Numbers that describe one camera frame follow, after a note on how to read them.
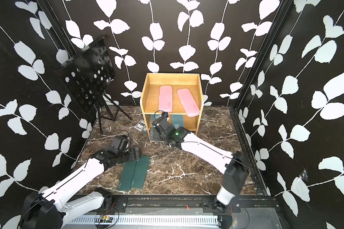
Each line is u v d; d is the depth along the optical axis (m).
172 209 0.73
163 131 0.57
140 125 1.07
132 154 0.73
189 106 0.76
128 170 0.84
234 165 0.43
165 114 0.69
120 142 0.63
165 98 0.80
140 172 0.85
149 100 0.80
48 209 0.38
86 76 1.35
